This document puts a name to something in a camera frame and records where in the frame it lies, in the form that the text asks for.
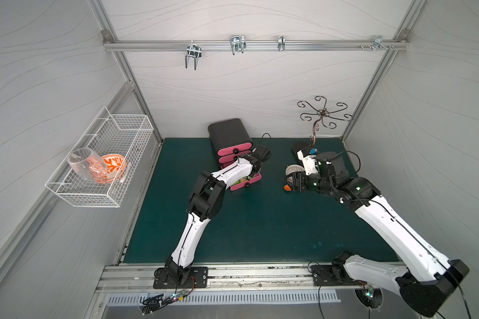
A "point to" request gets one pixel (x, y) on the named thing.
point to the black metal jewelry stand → (324, 113)
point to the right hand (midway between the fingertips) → (290, 176)
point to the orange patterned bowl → (116, 165)
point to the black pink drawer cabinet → (231, 141)
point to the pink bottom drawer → (237, 185)
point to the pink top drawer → (234, 149)
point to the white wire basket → (124, 134)
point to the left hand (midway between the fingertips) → (242, 162)
